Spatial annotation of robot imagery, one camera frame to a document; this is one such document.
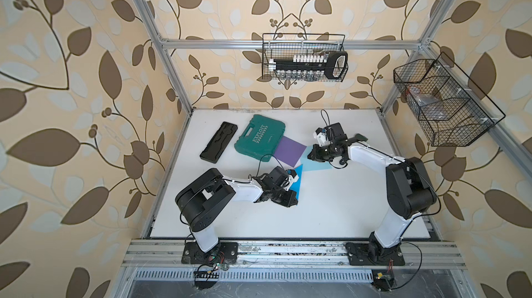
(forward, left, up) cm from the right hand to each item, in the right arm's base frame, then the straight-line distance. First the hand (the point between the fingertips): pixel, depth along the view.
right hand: (308, 156), depth 94 cm
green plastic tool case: (+12, +22, -1) cm, 26 cm away
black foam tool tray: (+11, +45, -5) cm, 46 cm away
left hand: (-18, +7, -5) cm, 20 cm away
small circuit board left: (-44, +40, -4) cm, 60 cm away
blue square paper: (-12, +6, -6) cm, 14 cm away
